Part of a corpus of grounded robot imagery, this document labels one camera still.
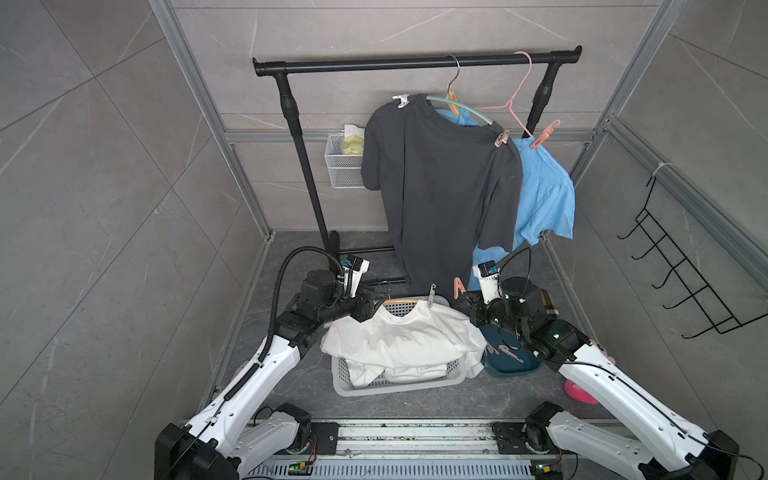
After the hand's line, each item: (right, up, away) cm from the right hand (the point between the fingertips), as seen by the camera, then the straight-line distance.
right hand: (468, 293), depth 75 cm
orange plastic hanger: (-17, -4, +13) cm, 22 cm away
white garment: (-12, -15, +5) cm, 20 cm away
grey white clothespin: (-8, -2, +10) cm, 13 cm away
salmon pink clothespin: (-3, +2, 0) cm, 3 cm away
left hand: (-22, +1, -1) cm, 22 cm away
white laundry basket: (-2, -21, +3) cm, 21 cm away
